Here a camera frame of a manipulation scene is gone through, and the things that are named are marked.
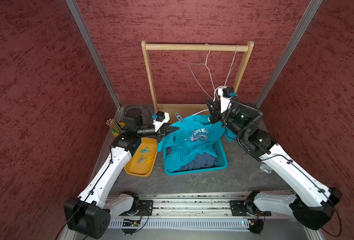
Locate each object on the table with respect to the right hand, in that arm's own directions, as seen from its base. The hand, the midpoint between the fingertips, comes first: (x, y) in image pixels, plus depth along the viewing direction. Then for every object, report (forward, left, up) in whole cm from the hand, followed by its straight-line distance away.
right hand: (205, 103), depth 62 cm
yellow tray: (-8, +36, -42) cm, 56 cm away
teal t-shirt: (0, +3, -24) cm, 24 cm away
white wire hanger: (+44, -9, -12) cm, 47 cm away
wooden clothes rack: (+36, +26, -42) cm, 61 cm away
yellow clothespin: (-3, +31, -41) cm, 52 cm away
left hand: (-6, +13, -10) cm, 17 cm away
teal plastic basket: (-12, -13, -36) cm, 40 cm away
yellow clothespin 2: (-6, +31, -41) cm, 52 cm away
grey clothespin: (-6, +36, -41) cm, 55 cm away
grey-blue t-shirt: (-12, +1, -31) cm, 34 cm away
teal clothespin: (+1, +35, -42) cm, 55 cm away
